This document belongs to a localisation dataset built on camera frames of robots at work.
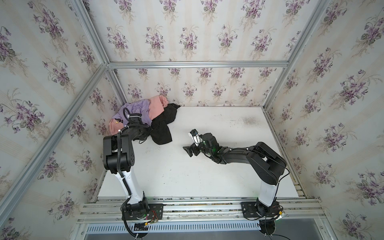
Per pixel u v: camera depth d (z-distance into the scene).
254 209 0.73
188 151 0.81
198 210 0.75
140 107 1.11
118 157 0.46
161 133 1.03
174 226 0.77
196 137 0.78
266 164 0.49
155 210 0.73
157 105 1.11
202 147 0.78
